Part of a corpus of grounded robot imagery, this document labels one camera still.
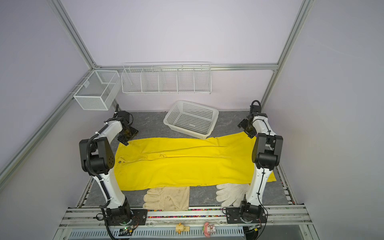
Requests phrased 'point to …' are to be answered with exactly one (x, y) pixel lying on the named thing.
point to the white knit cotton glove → (229, 193)
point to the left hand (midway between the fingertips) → (134, 137)
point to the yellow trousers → (144, 163)
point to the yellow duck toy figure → (180, 228)
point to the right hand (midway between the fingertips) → (243, 128)
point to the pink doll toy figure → (208, 229)
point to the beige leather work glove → (172, 198)
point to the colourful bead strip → (189, 216)
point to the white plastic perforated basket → (194, 118)
